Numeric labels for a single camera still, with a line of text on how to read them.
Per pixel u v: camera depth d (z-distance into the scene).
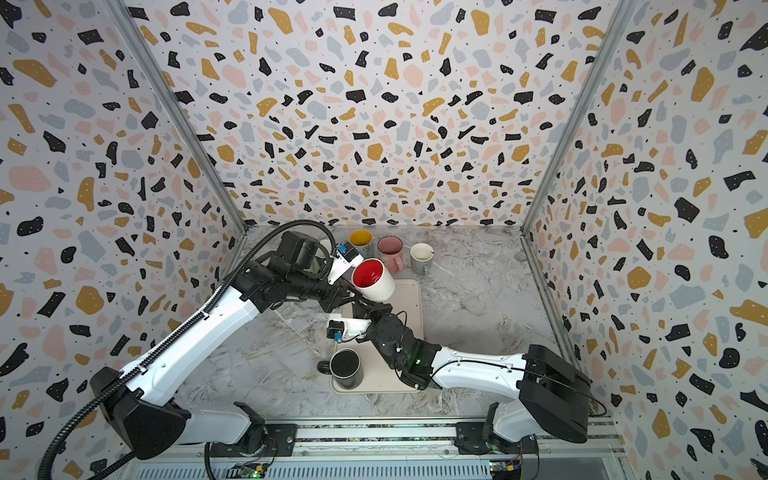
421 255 1.06
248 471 0.70
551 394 0.43
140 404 0.38
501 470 0.72
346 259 0.62
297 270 0.59
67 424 0.34
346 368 0.77
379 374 0.84
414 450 0.73
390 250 1.03
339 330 0.61
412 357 0.57
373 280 0.76
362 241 1.07
